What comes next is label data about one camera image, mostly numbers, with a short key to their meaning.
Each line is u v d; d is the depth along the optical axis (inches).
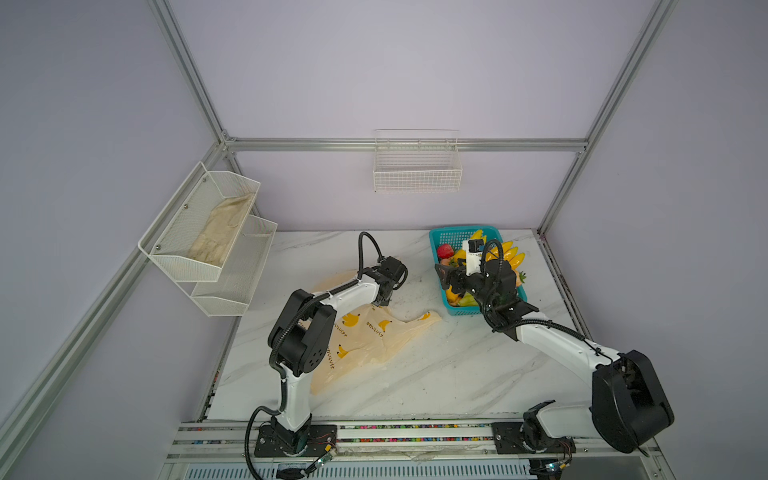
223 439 29.5
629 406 16.6
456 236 39.8
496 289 24.9
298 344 19.9
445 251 41.0
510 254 36.6
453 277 29.4
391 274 30.1
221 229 31.5
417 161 37.3
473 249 27.9
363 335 34.7
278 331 21.2
